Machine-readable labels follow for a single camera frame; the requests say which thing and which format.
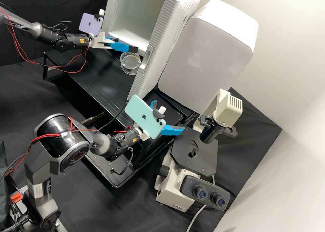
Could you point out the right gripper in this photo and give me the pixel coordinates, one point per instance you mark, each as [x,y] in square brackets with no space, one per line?
[143,135]

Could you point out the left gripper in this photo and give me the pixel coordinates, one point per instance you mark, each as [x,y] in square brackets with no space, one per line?
[99,42]

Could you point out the petri dish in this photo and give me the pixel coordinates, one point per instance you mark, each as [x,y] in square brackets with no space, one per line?
[130,62]

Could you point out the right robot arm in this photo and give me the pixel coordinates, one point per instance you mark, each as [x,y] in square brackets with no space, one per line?
[61,143]

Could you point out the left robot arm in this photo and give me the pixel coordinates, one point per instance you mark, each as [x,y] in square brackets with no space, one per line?
[48,34]

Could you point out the white incubator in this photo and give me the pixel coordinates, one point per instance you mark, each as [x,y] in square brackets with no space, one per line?
[127,19]

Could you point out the incubator door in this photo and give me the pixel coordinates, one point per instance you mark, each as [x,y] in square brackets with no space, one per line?
[162,39]

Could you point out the black platform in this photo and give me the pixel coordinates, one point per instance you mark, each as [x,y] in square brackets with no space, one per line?
[177,107]
[89,74]

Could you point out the cream microscope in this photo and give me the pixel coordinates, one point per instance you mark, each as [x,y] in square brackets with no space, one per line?
[177,189]

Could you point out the white box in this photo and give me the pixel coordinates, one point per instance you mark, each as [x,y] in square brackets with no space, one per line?
[205,59]

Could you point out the black tray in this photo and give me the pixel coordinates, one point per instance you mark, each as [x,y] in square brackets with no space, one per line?
[119,177]

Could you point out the right wrist camera phone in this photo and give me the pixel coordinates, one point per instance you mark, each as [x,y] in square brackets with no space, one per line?
[144,117]

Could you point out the wrist camera phone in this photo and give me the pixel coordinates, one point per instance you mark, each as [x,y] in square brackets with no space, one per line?
[144,117]
[89,22]

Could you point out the left wrist camera phone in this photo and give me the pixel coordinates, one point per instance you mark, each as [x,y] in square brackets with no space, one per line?
[89,22]

